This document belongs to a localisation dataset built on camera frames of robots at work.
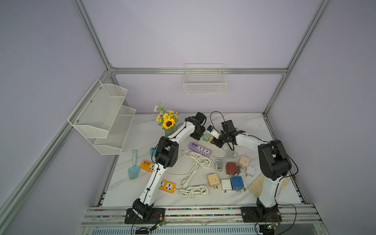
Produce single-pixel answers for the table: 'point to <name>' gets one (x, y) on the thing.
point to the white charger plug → (226, 185)
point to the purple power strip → (204, 151)
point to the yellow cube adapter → (211, 138)
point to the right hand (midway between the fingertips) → (214, 141)
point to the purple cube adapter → (238, 170)
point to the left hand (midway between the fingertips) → (202, 134)
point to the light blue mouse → (133, 171)
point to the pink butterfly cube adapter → (244, 162)
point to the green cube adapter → (206, 137)
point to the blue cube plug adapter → (237, 183)
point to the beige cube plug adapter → (213, 180)
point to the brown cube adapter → (231, 168)
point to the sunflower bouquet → (167, 119)
